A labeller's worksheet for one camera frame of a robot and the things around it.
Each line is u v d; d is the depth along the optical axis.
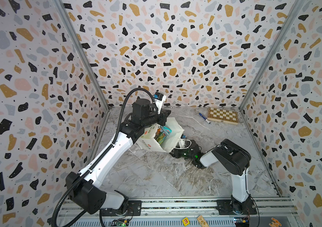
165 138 0.92
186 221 0.69
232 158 0.54
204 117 1.14
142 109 0.52
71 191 0.40
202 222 0.69
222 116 1.14
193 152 0.76
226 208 0.73
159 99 0.61
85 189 0.38
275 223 0.70
